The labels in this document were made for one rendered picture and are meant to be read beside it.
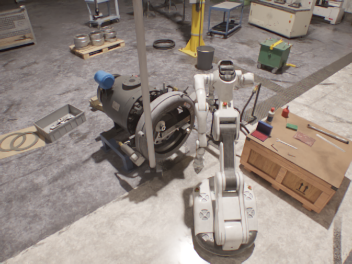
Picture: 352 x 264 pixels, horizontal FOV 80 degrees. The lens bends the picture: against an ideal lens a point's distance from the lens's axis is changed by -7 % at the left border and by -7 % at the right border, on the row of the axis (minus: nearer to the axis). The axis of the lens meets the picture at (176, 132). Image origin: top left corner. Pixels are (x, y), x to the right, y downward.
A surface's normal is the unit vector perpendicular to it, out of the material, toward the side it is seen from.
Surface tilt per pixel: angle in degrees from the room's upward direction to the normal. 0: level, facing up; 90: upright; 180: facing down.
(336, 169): 0
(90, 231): 0
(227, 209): 23
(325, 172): 0
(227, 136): 48
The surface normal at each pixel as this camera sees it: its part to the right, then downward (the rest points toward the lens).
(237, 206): 0.01, -0.45
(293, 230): 0.00, -0.76
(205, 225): 0.01, -0.21
